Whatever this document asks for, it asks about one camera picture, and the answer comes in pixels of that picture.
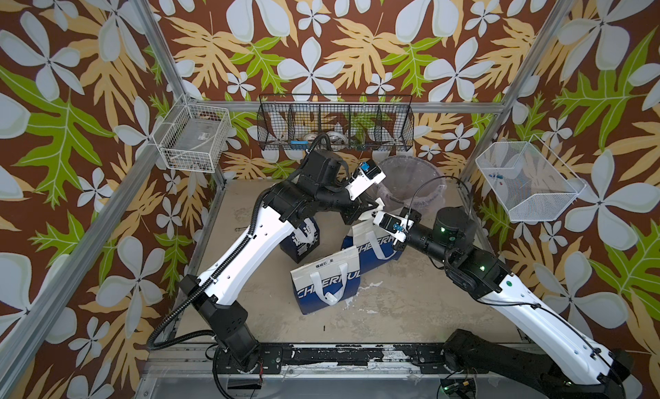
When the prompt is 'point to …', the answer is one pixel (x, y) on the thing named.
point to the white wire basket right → (531, 183)
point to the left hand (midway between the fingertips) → (375, 200)
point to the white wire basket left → (193, 138)
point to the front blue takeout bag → (328, 280)
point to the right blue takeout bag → (375, 244)
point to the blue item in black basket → (299, 142)
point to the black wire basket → (353, 121)
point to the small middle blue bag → (304, 238)
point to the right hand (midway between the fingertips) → (376, 210)
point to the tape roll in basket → (336, 138)
